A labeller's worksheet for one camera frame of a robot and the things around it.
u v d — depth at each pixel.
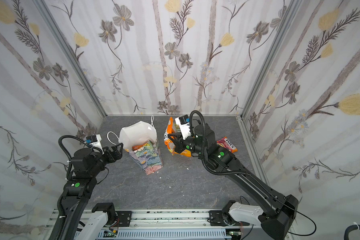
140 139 0.93
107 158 0.63
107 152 0.62
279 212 0.38
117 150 0.66
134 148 0.93
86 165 0.52
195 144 0.54
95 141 0.62
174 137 0.65
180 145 0.57
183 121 0.55
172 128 0.65
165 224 0.73
